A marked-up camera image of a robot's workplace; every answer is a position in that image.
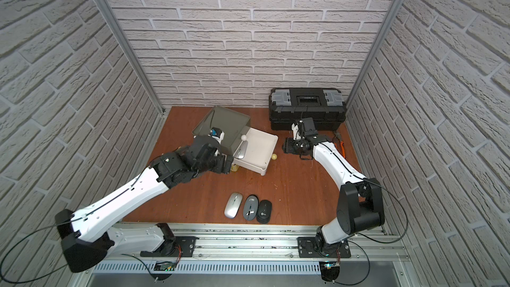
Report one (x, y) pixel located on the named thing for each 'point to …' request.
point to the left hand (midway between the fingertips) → (227, 153)
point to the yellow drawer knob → (274, 156)
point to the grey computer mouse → (250, 207)
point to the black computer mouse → (264, 211)
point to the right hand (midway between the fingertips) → (291, 146)
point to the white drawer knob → (244, 137)
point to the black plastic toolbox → (287, 105)
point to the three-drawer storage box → (252, 149)
